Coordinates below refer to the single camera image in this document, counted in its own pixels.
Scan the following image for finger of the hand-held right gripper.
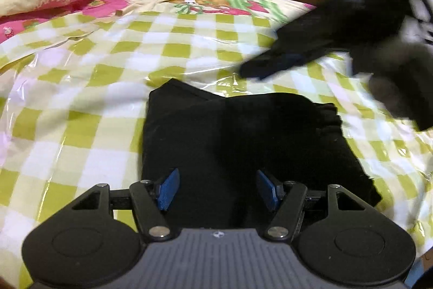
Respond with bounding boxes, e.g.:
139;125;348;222
238;0;376;81

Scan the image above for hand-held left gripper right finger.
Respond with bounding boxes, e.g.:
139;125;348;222
256;169;370;241

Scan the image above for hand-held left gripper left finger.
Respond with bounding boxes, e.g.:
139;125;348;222
69;168;180;241

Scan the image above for black pants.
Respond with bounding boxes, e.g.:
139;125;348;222
141;78;383;233

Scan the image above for checked printed blanket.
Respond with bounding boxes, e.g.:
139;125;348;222
0;0;433;289

